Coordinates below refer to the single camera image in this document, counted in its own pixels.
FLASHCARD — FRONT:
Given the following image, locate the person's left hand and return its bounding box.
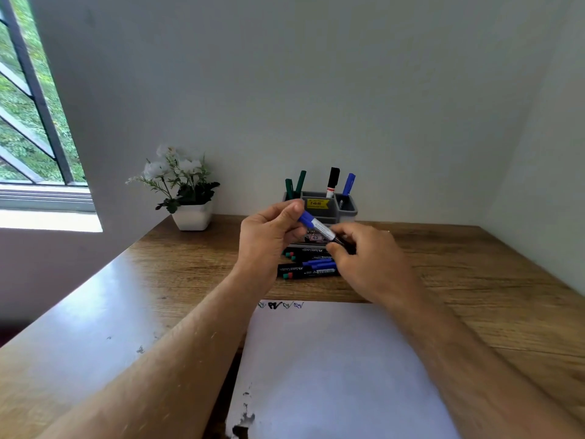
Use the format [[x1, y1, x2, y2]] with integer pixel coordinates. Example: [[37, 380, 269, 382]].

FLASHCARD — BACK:
[[233, 198, 308, 298]]

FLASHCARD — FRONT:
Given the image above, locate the person's right hand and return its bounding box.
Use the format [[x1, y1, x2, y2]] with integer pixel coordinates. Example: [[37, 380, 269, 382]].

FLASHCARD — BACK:
[[325, 221, 426, 308]]

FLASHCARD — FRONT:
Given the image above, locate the pile of assorted markers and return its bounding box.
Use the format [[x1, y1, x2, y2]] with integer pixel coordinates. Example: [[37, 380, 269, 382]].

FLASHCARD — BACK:
[[277, 245, 341, 280]]

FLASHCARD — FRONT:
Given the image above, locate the blue capped white label marker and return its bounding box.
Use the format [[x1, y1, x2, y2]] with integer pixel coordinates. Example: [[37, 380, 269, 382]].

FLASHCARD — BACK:
[[297, 210, 348, 248]]

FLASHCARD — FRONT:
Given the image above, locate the white barrel black cap marker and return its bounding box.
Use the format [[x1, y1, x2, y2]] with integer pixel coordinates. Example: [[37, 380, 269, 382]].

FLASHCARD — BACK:
[[325, 166, 341, 199]]

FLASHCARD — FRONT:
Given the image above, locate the white paper sheet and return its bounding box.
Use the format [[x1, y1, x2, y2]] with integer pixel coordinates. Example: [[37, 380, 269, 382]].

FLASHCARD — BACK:
[[225, 300, 460, 439]]

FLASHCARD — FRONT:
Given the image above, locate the person's right forearm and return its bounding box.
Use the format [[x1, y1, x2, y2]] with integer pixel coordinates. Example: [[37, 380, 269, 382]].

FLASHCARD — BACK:
[[386, 287, 585, 439]]

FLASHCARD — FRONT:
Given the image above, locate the person's left forearm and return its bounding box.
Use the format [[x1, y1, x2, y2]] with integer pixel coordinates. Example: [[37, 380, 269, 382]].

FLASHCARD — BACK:
[[41, 269, 275, 439]]

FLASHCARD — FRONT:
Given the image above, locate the grey white desk organizer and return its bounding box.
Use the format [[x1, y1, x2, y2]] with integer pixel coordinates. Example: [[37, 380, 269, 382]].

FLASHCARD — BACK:
[[282, 190, 359, 245]]

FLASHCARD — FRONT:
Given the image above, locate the white square flower pot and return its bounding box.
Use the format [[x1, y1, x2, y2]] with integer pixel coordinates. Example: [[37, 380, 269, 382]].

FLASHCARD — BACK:
[[171, 201, 215, 232]]

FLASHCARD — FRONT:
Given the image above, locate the artificial white flower plant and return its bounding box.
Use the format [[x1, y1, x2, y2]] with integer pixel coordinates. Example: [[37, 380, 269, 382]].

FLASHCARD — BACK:
[[126, 145, 221, 214]]

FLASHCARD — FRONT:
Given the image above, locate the window with dark bars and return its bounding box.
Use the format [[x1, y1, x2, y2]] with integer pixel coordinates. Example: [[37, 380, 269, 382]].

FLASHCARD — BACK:
[[0, 0, 96, 212]]

